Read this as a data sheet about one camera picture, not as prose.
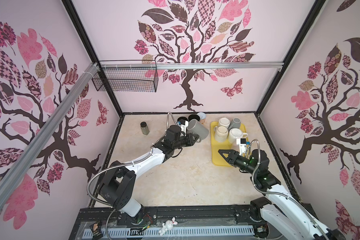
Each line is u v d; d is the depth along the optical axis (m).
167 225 0.69
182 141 0.71
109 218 0.73
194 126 0.78
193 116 1.06
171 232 0.70
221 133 0.98
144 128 1.02
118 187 0.43
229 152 0.69
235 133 0.98
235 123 1.03
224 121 1.05
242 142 0.71
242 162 0.66
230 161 0.68
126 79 1.22
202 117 1.11
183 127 0.76
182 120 0.79
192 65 0.93
